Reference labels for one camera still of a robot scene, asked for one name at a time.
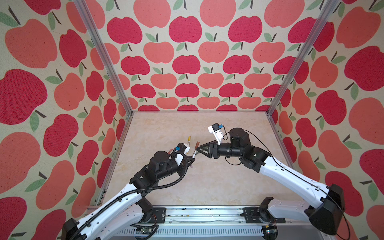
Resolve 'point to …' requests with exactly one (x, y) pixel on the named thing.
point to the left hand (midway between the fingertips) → (195, 160)
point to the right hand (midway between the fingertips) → (202, 147)
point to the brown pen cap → (197, 143)
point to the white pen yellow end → (189, 139)
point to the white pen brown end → (195, 150)
